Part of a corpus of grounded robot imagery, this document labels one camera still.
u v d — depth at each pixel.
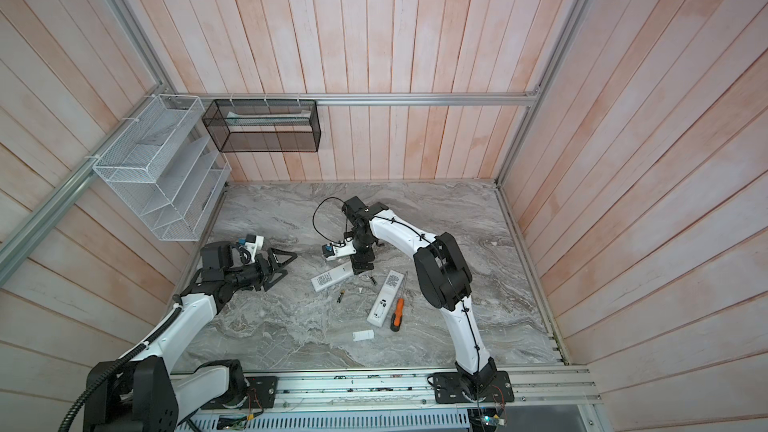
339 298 0.90
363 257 0.83
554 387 0.76
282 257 0.76
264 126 1.04
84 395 0.37
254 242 0.79
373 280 0.93
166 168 0.73
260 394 0.73
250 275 0.73
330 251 0.81
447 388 0.73
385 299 0.88
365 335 0.83
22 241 0.53
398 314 0.84
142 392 0.40
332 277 0.93
